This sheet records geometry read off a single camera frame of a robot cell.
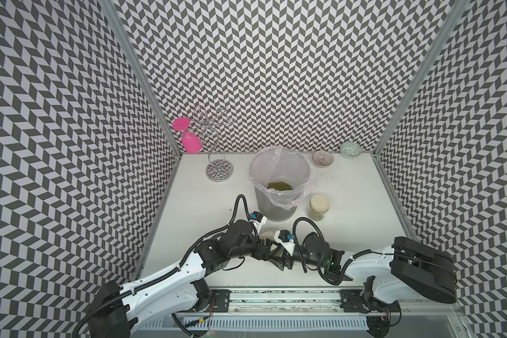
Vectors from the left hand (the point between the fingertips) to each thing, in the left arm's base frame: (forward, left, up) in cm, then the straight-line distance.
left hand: (271, 246), depth 74 cm
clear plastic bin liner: (+31, -5, +10) cm, 32 cm away
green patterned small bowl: (+56, -46, -8) cm, 73 cm away
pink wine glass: (+44, +36, +10) cm, 58 cm away
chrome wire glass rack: (+36, +24, 0) cm, 43 cm away
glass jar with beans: (+17, -22, -11) cm, 30 cm away
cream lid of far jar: (+19, -21, -2) cm, 28 cm away
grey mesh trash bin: (+16, 0, -2) cm, 16 cm away
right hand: (0, +1, -3) cm, 3 cm away
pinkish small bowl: (+50, -29, -8) cm, 58 cm away
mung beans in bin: (+31, -5, -6) cm, 32 cm away
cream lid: (+3, +1, +4) cm, 5 cm away
